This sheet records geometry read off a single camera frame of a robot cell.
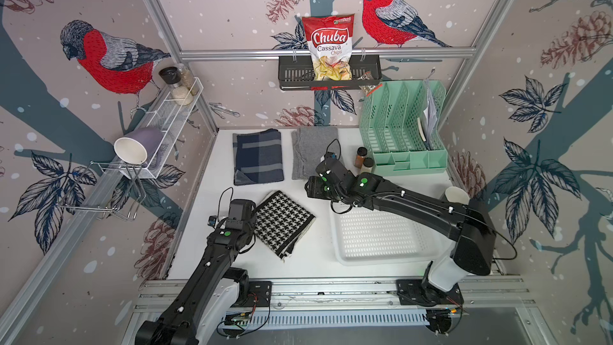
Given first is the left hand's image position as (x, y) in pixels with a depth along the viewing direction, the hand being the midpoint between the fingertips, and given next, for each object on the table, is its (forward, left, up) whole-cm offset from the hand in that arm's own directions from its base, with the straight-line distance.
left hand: (257, 210), depth 86 cm
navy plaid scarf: (+28, +5, -5) cm, 28 cm away
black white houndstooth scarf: (-4, -8, -2) cm, 9 cm away
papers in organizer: (+31, -66, +16) cm, 75 cm away
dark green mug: (+5, -73, +3) cm, 74 cm away
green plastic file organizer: (+45, -63, +1) cm, 77 cm away
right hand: (+3, -20, +12) cm, 23 cm away
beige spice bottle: (+19, -43, +3) cm, 47 cm away
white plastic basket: (-7, -40, -6) cm, 41 cm away
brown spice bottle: (+24, -41, +3) cm, 48 cm away
